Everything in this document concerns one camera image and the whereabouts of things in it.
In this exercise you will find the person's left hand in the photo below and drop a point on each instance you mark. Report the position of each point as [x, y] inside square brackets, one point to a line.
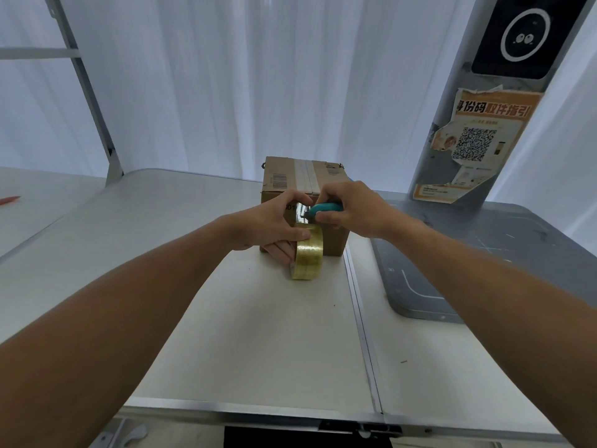
[261, 223]

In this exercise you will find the person's right hand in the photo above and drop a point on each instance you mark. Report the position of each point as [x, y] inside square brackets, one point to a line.
[364, 214]

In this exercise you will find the teal mini box cutter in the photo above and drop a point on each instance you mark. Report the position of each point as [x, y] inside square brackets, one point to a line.
[326, 208]

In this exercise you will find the brown cardboard box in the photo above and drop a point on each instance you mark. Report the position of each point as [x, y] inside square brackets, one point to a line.
[284, 174]

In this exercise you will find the yellowish tape roll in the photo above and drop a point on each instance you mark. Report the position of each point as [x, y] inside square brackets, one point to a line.
[310, 256]

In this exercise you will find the clear packing tape strip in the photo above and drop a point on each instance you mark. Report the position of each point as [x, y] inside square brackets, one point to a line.
[305, 174]

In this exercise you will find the person's right forearm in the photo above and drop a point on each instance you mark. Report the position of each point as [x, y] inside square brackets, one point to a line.
[503, 312]

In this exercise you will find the person's left forearm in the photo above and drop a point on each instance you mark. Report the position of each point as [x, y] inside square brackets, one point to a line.
[93, 335]

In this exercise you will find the person's black trousers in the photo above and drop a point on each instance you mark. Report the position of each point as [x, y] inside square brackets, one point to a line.
[280, 438]

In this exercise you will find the white curtain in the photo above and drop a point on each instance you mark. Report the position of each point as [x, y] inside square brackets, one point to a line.
[256, 79]

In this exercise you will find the grey metal scanner stand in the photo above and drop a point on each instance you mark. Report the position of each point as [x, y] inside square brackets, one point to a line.
[513, 256]

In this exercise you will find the torn orange paper poster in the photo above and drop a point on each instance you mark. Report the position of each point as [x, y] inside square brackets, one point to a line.
[508, 130]

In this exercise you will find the grey metal shelving rack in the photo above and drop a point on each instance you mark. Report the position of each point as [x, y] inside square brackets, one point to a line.
[91, 95]

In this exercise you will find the red pen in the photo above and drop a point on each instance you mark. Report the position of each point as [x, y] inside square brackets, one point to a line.
[9, 201]

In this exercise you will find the folding table metal frame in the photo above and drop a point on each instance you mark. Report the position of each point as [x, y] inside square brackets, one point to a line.
[233, 410]

